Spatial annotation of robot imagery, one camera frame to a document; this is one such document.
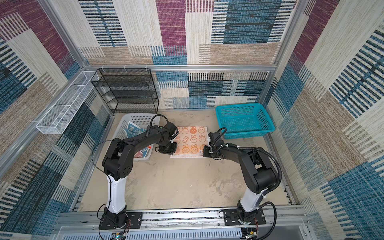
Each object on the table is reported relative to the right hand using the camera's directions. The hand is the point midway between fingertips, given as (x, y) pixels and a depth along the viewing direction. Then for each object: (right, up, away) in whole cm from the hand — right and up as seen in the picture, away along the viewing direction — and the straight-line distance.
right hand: (205, 153), depth 96 cm
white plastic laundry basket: (-44, +21, +13) cm, 50 cm away
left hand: (-20, +2, 0) cm, 20 cm away
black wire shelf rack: (-55, +43, +13) cm, 71 cm away
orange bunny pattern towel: (-9, +7, +6) cm, 13 cm away
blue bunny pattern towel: (-50, +14, +12) cm, 54 cm away
